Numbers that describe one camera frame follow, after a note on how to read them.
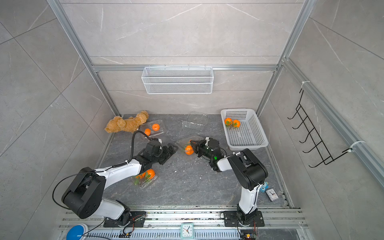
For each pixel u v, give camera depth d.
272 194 0.80
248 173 0.49
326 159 0.58
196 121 1.18
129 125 1.04
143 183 0.78
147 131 1.02
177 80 1.00
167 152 0.78
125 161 0.58
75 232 0.69
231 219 0.73
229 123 1.09
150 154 0.69
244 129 1.11
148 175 0.83
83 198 0.43
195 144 0.84
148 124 1.08
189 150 0.88
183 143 0.92
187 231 0.69
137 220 0.72
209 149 0.78
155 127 1.07
